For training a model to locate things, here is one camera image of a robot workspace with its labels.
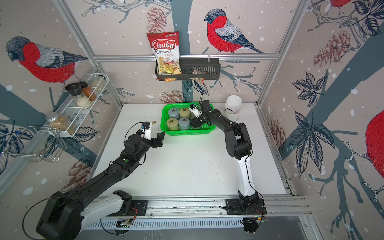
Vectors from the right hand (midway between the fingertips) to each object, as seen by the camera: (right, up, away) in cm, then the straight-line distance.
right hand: (195, 119), depth 104 cm
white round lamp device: (+28, +10, +1) cm, 30 cm away
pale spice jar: (-56, +21, -20) cm, 63 cm away
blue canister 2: (-7, -3, -6) cm, 10 cm away
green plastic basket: (-22, +1, -1) cm, 22 cm away
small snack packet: (+2, +25, -14) cm, 29 cm away
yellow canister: (-7, +5, 0) cm, 9 cm away
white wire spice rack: (-55, +3, -36) cm, 66 cm away
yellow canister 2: (-15, -3, -6) cm, 17 cm away
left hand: (-20, -4, -23) cm, 30 cm away
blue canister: (-15, +4, 0) cm, 16 cm away
